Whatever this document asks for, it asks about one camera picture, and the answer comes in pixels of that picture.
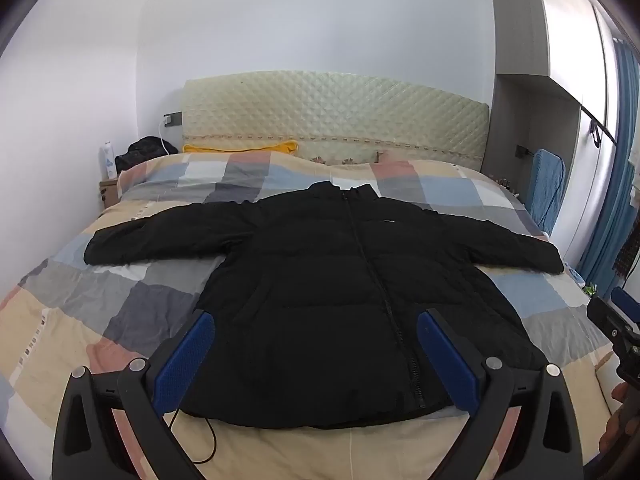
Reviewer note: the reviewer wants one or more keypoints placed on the white lotion bottle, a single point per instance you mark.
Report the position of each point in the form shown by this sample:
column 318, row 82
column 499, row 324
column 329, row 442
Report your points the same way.
column 109, row 160

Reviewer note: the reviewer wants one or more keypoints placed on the cream quilted headboard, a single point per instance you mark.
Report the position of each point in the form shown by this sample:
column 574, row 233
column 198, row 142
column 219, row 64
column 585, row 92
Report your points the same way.
column 258, row 108

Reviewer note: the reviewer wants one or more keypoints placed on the plaid patchwork bed quilt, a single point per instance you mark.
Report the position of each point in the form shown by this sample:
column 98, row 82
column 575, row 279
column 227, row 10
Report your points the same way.
column 65, row 313

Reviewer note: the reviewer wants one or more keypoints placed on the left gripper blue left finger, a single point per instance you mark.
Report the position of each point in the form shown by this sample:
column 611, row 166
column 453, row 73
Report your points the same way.
column 88, row 443

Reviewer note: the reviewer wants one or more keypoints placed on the grey white wardrobe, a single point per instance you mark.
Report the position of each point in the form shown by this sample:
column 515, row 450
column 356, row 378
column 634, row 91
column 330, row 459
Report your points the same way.
column 556, row 88

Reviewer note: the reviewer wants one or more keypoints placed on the blue curtain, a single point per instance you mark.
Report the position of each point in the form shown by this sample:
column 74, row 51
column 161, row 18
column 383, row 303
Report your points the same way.
column 601, row 265

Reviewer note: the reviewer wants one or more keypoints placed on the black puffer jacket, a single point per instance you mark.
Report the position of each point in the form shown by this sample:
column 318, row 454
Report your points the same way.
column 317, row 297

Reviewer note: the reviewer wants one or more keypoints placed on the black clothes pile on nightstand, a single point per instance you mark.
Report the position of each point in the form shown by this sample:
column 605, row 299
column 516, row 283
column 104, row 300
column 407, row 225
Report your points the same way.
column 144, row 149

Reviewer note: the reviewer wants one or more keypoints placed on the grey wall socket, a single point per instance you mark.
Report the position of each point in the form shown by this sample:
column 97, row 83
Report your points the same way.
column 172, row 120

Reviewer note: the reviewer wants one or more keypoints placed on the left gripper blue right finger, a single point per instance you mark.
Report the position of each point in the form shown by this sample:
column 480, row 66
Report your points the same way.
column 544, row 442

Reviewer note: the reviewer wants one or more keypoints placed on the wooden nightstand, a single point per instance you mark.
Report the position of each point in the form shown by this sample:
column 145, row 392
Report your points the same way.
column 109, row 193

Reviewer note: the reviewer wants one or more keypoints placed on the yellow cloth at headboard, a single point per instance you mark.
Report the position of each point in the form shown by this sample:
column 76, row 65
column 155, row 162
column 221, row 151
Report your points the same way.
column 289, row 147

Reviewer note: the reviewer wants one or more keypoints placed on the floral pillow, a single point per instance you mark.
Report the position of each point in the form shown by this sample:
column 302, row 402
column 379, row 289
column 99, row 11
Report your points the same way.
column 352, row 153

